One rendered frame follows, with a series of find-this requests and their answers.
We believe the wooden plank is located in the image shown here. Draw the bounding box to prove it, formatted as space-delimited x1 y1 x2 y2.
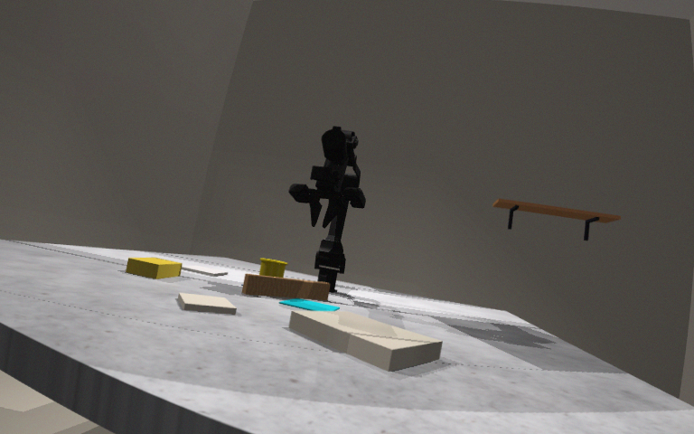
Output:
242 274 330 300

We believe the beige rectangular block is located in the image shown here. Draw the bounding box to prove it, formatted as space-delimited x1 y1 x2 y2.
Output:
289 311 443 372

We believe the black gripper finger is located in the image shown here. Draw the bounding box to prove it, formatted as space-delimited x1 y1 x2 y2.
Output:
304 194 322 227
323 196 346 228

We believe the white flat rectangular pad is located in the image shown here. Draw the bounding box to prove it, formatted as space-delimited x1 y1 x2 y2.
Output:
182 266 229 277

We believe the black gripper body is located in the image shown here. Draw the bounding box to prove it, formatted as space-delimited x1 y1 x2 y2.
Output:
288 170 366 208

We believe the yellow rectangular block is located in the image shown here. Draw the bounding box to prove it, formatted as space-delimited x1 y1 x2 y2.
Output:
126 257 182 279

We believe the olive-yellow cup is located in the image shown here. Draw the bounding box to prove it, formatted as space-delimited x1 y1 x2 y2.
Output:
259 258 288 278

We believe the beige flat block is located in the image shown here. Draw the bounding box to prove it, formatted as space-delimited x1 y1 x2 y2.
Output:
178 293 237 315

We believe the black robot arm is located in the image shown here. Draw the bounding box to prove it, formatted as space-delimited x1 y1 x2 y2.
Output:
310 126 361 292

